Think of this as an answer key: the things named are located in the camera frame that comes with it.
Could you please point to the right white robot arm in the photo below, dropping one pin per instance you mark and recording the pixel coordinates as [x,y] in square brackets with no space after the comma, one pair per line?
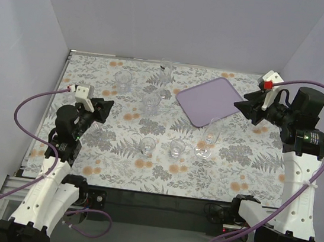
[303,153]

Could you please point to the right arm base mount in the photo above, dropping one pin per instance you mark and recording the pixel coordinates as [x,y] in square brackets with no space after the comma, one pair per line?
[222,220]

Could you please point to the floral table mat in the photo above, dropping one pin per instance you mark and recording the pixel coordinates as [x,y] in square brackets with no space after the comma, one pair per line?
[111,155]

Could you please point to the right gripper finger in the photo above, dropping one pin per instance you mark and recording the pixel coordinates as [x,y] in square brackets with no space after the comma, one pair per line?
[250,110]
[257,97]

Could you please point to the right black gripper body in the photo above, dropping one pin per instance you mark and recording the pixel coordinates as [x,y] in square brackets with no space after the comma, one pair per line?
[259,110]

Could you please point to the ribbed tumbler centre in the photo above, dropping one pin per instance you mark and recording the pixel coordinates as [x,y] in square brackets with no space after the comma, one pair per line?
[151,103]

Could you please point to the small glass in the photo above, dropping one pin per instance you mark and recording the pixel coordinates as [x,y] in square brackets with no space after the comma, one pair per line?
[147,145]
[177,147]

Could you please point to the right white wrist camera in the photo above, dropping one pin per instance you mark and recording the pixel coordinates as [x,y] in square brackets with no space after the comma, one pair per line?
[269,83]

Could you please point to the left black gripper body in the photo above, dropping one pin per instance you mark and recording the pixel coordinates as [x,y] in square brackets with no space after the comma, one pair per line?
[97,111]

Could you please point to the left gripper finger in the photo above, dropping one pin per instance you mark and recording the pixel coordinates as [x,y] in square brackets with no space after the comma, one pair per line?
[100,115]
[101,105]

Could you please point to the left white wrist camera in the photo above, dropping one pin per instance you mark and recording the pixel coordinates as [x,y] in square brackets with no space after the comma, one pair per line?
[83,95]

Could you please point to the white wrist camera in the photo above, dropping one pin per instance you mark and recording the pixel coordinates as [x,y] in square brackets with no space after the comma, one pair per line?
[83,95]
[269,83]

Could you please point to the faceted glass edge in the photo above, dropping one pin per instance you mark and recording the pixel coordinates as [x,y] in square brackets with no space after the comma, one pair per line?
[244,151]

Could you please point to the champagne flute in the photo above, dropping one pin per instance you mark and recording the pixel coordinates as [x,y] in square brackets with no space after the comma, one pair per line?
[203,149]
[166,69]

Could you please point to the lavender plastic tray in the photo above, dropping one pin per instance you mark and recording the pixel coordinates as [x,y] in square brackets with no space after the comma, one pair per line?
[211,99]

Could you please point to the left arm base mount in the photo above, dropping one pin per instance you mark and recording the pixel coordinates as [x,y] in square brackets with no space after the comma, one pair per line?
[93,199]

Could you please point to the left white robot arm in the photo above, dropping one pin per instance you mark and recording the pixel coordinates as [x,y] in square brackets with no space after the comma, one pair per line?
[56,189]

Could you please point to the faceted tumbler back left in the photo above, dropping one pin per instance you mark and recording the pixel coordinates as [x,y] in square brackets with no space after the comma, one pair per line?
[123,80]

